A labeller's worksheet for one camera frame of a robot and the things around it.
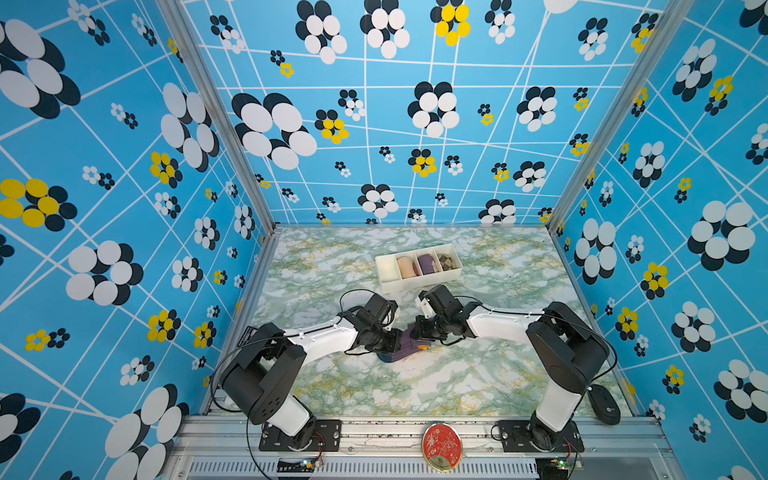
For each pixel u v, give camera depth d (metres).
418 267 1.01
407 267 1.01
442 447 0.69
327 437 0.73
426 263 1.03
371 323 0.70
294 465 0.72
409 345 0.88
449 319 0.71
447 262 1.02
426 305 0.77
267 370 0.47
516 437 0.73
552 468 0.70
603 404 0.77
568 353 0.47
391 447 0.72
